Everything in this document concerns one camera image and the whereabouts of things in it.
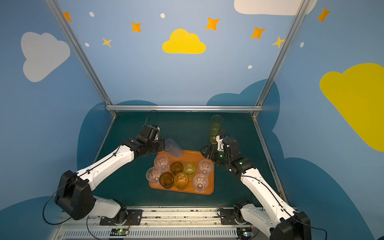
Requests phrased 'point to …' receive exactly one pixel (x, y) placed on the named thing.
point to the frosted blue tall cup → (172, 147)
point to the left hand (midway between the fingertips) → (167, 144)
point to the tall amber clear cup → (181, 181)
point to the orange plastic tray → (195, 157)
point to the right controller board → (244, 233)
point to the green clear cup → (189, 168)
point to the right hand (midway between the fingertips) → (206, 150)
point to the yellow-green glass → (216, 120)
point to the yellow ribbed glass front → (215, 130)
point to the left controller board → (119, 232)
